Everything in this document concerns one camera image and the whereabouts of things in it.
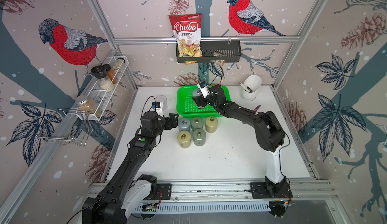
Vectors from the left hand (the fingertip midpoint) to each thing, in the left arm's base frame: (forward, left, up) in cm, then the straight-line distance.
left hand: (173, 112), depth 79 cm
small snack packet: (+35, -26, +12) cm, 46 cm away
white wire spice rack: (+2, +38, +9) cm, 39 cm away
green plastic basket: (+18, -5, -21) cm, 28 cm away
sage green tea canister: (+1, -12, -13) cm, 18 cm away
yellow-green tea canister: (0, -21, -14) cm, 25 cm away
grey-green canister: (-8, -14, -12) cm, 20 cm away
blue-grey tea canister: (0, -4, -13) cm, 14 cm away
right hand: (+17, -12, -3) cm, 21 cm away
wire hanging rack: (-16, +39, +14) cm, 44 cm away
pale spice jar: (+23, +33, +13) cm, 42 cm away
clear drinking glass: (+23, +13, -16) cm, 31 cm away
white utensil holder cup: (+33, -54, -9) cm, 64 cm away
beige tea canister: (-9, -5, -13) cm, 17 cm away
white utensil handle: (+29, -47, -11) cm, 56 cm away
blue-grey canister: (+15, -12, -1) cm, 20 cm away
